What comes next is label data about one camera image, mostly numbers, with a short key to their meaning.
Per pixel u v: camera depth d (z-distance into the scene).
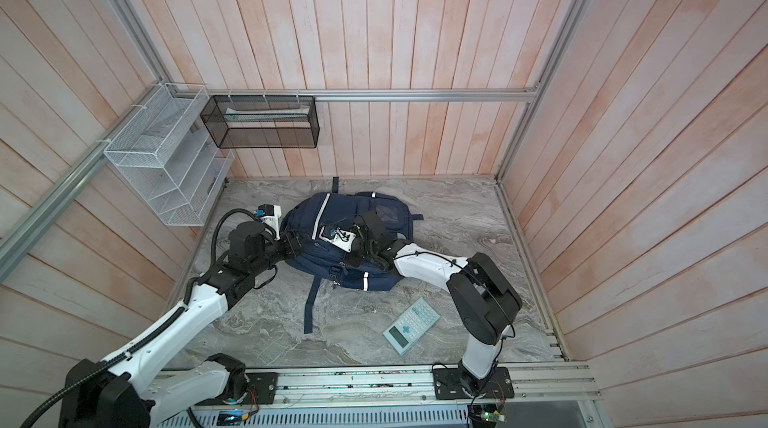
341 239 0.73
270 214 0.71
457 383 0.66
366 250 0.70
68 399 0.39
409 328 0.82
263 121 1.03
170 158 0.75
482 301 0.47
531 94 0.93
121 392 0.38
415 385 0.76
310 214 0.91
